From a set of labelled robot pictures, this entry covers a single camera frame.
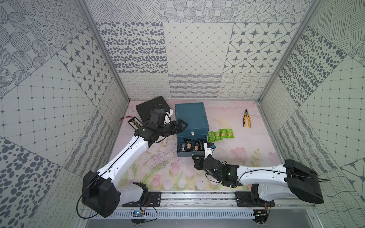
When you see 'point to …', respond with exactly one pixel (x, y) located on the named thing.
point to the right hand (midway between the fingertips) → (192, 158)
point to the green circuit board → (138, 213)
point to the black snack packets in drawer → (190, 145)
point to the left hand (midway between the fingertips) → (182, 123)
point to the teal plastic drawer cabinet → (194, 114)
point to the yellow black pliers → (246, 115)
